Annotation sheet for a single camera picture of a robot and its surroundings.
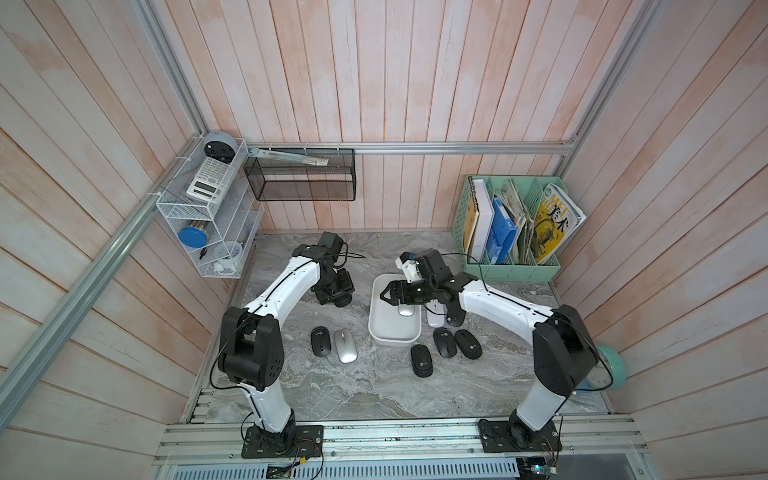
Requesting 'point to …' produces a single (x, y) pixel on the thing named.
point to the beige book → (473, 213)
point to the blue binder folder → (501, 234)
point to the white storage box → (386, 326)
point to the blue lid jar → (193, 237)
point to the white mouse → (436, 320)
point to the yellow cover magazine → (556, 219)
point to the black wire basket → (275, 179)
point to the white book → (482, 248)
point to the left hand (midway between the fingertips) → (345, 296)
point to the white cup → (226, 254)
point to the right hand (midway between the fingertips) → (389, 294)
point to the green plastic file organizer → (530, 189)
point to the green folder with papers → (508, 195)
